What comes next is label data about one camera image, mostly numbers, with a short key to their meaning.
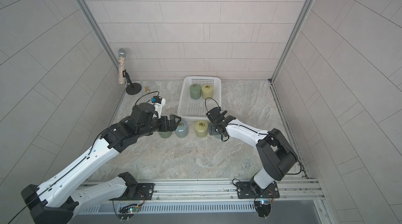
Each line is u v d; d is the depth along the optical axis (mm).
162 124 607
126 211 648
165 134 884
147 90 1084
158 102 610
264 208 676
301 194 712
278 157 433
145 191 708
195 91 1018
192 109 995
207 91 1017
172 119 609
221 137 737
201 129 842
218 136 885
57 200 375
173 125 609
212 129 792
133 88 1106
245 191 708
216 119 679
